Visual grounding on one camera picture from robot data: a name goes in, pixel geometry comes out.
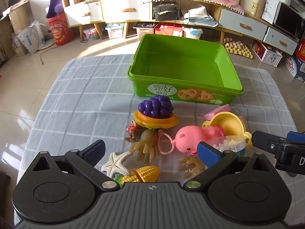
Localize translucent octopus toy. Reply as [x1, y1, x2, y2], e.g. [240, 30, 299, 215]
[129, 129, 158, 163]
[177, 156, 206, 179]

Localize clear cotton swab jar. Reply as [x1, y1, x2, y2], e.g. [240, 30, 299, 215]
[207, 135, 246, 157]

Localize white starfish toy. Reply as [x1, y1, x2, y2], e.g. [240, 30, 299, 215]
[101, 152, 132, 179]

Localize pink rubber pig toy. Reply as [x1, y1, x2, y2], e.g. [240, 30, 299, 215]
[171, 125, 226, 155]

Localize yellow toy pot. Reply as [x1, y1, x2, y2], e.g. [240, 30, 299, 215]
[201, 112, 252, 148]

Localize pink card box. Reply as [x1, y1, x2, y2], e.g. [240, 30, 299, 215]
[204, 104, 231, 120]

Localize brown figurine toy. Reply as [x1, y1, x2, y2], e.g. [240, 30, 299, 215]
[124, 121, 140, 143]

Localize yellow toy corn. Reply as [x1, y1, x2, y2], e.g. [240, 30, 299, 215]
[116, 165, 160, 185]

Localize purple toy grapes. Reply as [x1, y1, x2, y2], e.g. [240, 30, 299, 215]
[137, 95, 174, 119]

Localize grey checked tablecloth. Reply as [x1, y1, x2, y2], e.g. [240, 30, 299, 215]
[19, 55, 296, 175]

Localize orange yellow toy plate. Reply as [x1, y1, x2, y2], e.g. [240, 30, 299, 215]
[133, 110, 179, 129]

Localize green cookie tin box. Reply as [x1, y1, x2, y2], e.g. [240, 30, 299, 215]
[127, 34, 243, 105]

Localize yellow egg tray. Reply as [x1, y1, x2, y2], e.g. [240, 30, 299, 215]
[223, 38, 253, 59]

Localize white microwave oven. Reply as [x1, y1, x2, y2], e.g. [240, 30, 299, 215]
[261, 0, 304, 39]

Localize red cartoon bin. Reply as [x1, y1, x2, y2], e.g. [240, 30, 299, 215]
[47, 13, 73, 47]

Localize red storage box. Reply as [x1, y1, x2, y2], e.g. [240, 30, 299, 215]
[155, 23, 184, 37]

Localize wooden tv cabinet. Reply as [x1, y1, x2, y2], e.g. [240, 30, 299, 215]
[62, 0, 300, 54]

